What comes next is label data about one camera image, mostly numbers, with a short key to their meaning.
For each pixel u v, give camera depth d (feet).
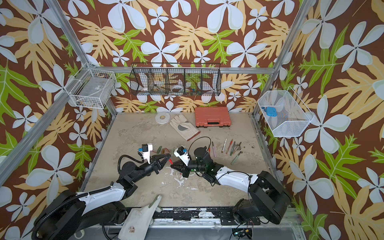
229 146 3.33
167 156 2.40
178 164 2.32
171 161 2.45
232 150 3.23
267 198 1.39
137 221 2.28
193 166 2.26
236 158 3.13
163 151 3.23
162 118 3.85
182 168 2.25
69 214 1.36
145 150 2.22
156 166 2.18
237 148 3.30
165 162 2.35
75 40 2.61
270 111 2.83
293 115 2.56
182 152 2.22
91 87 2.82
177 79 3.22
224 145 3.32
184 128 3.61
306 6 2.24
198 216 2.46
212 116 3.76
